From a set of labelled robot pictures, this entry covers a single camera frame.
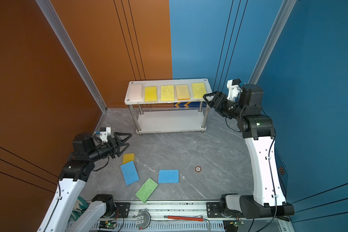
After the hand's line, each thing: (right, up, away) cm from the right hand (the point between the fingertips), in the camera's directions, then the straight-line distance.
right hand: (205, 98), depth 61 cm
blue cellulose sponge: (-40, -39, +22) cm, 60 cm away
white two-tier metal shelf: (-20, +4, +64) cm, 67 cm away
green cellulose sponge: (-29, -48, +18) cm, 59 cm away
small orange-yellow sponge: (-43, -32, +28) cm, 61 cm away
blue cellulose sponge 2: (-17, -42, +22) cm, 50 cm away
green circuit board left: (-47, -61, +10) cm, 77 cm away
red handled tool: (-2, -58, +11) cm, 59 cm away
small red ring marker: (+1, -39, +27) cm, 47 cm away
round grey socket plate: (-27, -54, +4) cm, 61 cm away
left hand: (-34, -18, +7) cm, 39 cm away
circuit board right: (+17, -59, +9) cm, 62 cm away
